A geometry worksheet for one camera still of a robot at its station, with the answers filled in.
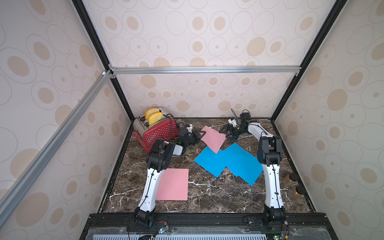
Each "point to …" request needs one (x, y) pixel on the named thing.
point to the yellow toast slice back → (150, 111)
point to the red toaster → (167, 130)
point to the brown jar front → (296, 192)
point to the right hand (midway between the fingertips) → (221, 135)
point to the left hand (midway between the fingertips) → (208, 132)
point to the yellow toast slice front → (155, 117)
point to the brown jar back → (291, 180)
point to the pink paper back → (212, 138)
